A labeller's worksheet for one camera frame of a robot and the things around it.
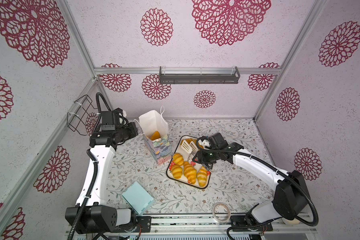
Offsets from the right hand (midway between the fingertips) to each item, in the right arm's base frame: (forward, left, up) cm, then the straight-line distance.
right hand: (194, 157), depth 81 cm
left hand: (+6, +30, +14) cm, 33 cm away
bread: (+21, +25, -6) cm, 33 cm away
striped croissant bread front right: (-4, -5, -13) cm, 14 cm away
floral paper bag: (+3, +19, +8) cm, 21 cm away
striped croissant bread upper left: (+5, +10, -10) cm, 15 cm away
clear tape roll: (-25, -10, -15) cm, 31 cm away
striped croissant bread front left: (-3, +10, -11) cm, 15 cm away
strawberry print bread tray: (+16, +11, -14) cm, 24 cm away
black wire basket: (+12, +60, +20) cm, 64 cm away
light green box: (-18, +30, -12) cm, 37 cm away
